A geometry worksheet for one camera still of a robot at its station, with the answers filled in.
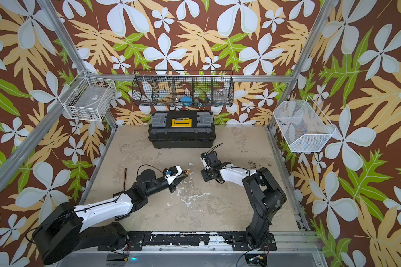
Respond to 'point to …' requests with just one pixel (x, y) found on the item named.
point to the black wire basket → (183, 88)
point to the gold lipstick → (186, 172)
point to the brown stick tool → (125, 169)
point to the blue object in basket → (186, 100)
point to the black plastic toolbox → (181, 129)
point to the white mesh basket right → (304, 125)
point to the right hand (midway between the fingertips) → (205, 172)
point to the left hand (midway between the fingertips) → (186, 170)
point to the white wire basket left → (88, 98)
